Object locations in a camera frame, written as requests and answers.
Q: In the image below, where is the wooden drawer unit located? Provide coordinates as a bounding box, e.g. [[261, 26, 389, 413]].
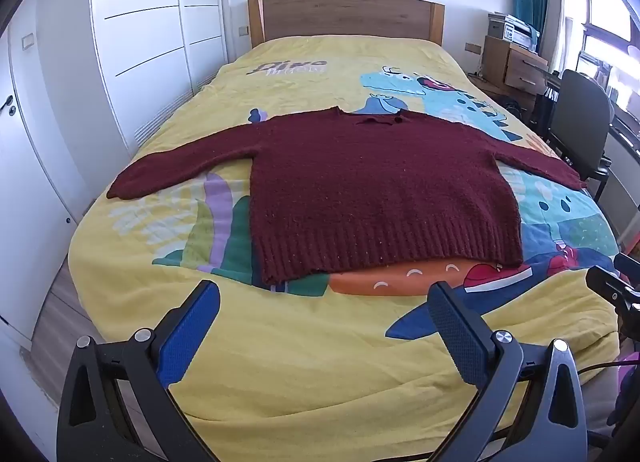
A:
[[481, 36, 551, 115]]

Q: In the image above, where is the white printer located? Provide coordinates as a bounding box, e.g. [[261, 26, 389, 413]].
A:
[[487, 13, 542, 48]]

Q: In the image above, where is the maroon knit sweater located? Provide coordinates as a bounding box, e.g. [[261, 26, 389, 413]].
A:
[[106, 108, 587, 287]]

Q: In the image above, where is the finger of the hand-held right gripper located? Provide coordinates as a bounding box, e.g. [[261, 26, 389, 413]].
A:
[[614, 252, 640, 289], [585, 265, 640, 315]]

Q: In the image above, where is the white door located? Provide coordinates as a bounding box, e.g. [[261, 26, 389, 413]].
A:
[[0, 0, 96, 343]]

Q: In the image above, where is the window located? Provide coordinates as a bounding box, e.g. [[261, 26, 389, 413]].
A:
[[565, 0, 640, 107]]

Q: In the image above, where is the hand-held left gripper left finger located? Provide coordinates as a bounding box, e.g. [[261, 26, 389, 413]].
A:
[[56, 280, 222, 462]]

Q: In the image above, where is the black office chair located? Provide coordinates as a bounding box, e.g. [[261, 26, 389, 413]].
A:
[[547, 69, 616, 203]]

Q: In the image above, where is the black cable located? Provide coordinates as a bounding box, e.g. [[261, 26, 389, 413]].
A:
[[580, 361, 640, 385]]

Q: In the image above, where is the bed with yellow dinosaur duvet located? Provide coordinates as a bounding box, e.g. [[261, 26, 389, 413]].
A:
[[67, 36, 623, 462]]

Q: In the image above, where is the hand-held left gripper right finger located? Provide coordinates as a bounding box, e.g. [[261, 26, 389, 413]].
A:
[[426, 282, 591, 462]]

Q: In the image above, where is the wooden bed headboard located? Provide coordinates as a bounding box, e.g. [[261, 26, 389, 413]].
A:
[[247, 0, 446, 48]]

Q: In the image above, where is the white wardrobe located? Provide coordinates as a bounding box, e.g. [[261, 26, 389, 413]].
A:
[[90, 0, 228, 153]]

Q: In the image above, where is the purple cloth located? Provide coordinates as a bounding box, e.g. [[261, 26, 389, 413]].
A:
[[607, 351, 640, 428]]

